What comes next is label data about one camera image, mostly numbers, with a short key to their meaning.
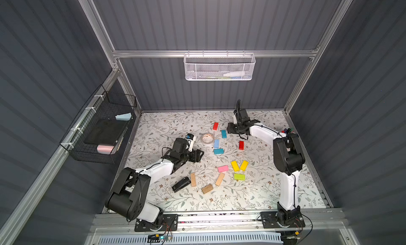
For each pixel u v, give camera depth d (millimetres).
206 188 828
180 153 708
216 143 1020
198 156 817
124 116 810
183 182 827
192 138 813
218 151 992
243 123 787
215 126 1116
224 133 1075
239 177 874
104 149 652
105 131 682
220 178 867
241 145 1020
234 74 926
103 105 797
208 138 1051
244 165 919
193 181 854
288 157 555
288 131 915
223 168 915
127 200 438
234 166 915
